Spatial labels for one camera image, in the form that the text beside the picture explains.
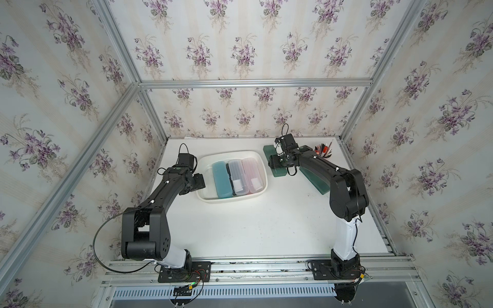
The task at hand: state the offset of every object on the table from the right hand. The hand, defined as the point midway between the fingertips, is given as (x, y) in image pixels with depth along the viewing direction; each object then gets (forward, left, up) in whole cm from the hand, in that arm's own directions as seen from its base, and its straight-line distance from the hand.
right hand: (277, 162), depth 98 cm
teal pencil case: (-6, +29, -6) cm, 30 cm away
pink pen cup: (+7, -25, +2) cm, 26 cm away
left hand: (-15, +39, 0) cm, 42 cm away
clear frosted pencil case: (-5, +12, -5) cm, 14 cm away
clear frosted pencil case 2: (-6, +20, -5) cm, 21 cm away
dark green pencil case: (-8, -1, +3) cm, 9 cm away
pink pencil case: (-5, +12, -5) cm, 14 cm away
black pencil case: (-10, +23, -5) cm, 25 cm away
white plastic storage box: (-15, +35, -8) cm, 39 cm away
